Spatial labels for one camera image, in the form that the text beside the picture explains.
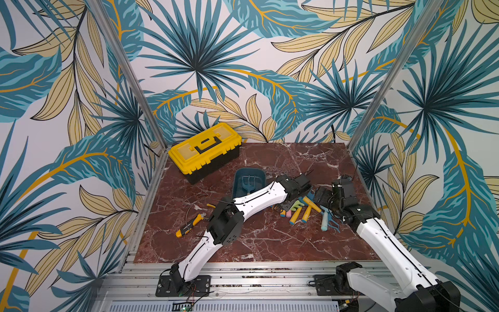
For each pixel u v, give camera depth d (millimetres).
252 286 748
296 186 689
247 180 1034
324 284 742
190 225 874
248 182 1008
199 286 722
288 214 903
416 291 394
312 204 899
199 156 925
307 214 903
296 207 916
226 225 533
